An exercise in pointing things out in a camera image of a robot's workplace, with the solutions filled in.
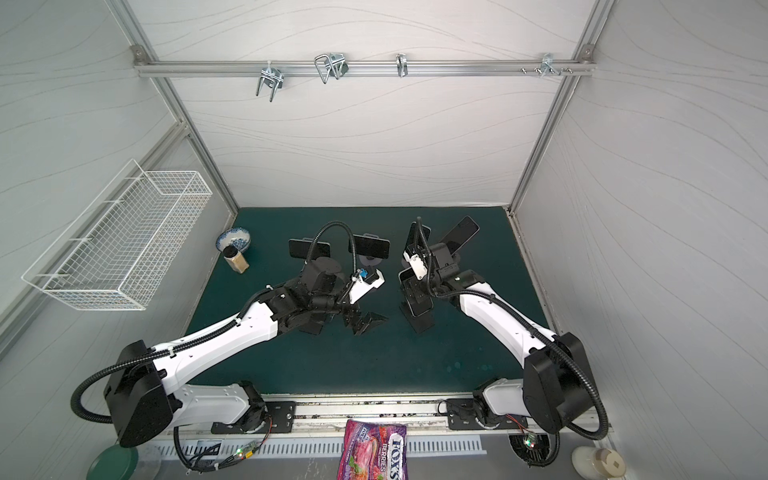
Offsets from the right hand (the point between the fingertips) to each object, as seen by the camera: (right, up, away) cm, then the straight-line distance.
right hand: (418, 274), depth 86 cm
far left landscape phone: (-38, +7, +11) cm, 40 cm away
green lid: (-64, -35, -26) cm, 78 cm away
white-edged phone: (-1, -3, -11) cm, 11 cm away
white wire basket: (-72, +8, -17) cm, 74 cm away
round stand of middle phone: (-16, +2, +19) cm, 25 cm away
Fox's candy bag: (-12, -38, -18) cm, 44 cm away
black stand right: (0, -16, +4) cm, 16 cm away
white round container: (+35, -36, -25) cm, 56 cm away
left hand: (-10, -5, -12) cm, 16 cm away
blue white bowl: (-64, +11, +22) cm, 69 cm away
